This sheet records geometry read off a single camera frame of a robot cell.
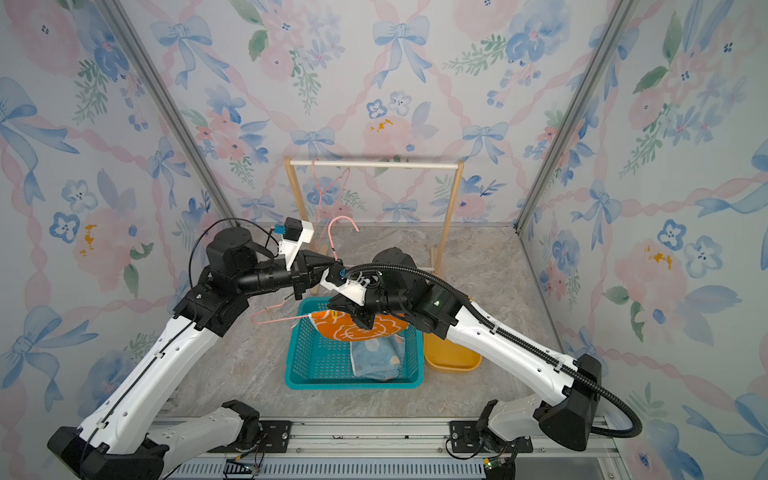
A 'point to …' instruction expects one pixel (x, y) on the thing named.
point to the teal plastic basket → (316, 361)
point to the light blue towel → (378, 358)
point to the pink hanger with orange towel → (305, 316)
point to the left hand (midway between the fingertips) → (340, 263)
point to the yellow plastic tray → (445, 355)
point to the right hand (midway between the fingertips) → (334, 298)
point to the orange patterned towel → (343, 325)
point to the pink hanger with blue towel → (329, 212)
